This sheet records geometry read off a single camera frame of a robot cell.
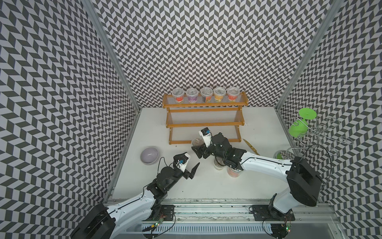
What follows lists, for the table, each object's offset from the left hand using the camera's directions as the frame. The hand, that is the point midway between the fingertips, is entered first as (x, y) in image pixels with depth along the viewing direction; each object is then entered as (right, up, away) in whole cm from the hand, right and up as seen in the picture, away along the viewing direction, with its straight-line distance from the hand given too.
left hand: (191, 158), depth 80 cm
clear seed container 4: (+23, +36, +1) cm, 42 cm away
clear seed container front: (+3, +9, -1) cm, 10 cm away
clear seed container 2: (+8, +36, 0) cm, 37 cm away
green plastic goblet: (+57, +16, -3) cm, 59 cm away
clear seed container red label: (-7, +35, 0) cm, 36 cm away
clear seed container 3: (+15, +36, +1) cm, 39 cm away
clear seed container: (0, +35, 0) cm, 35 cm away
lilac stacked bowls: (-26, 0, +9) cm, 27 cm away
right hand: (+3, +7, +1) cm, 8 cm away
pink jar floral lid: (+23, -8, +1) cm, 24 cm away
